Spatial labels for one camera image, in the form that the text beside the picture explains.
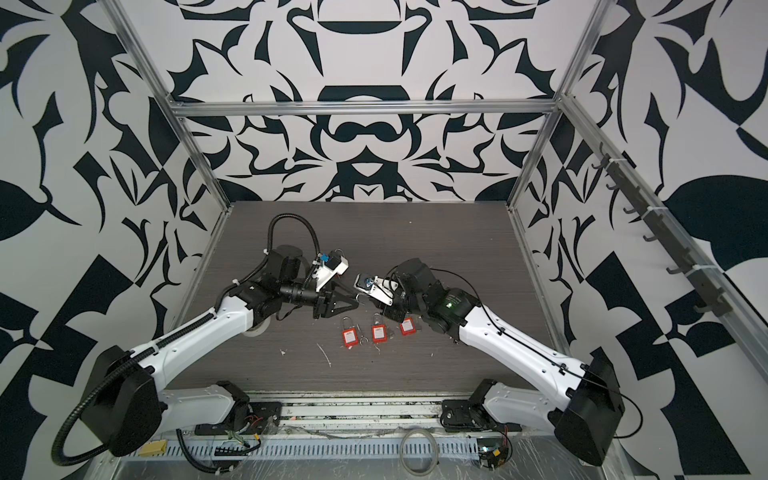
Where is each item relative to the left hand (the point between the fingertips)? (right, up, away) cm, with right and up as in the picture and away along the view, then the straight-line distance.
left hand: (359, 296), depth 73 cm
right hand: (+4, +2, +2) cm, 5 cm away
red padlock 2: (+5, -12, +14) cm, 20 cm away
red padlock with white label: (+13, -12, +15) cm, 23 cm away
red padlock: (-4, -14, +14) cm, 20 cm away
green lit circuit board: (+31, -36, -2) cm, 48 cm away
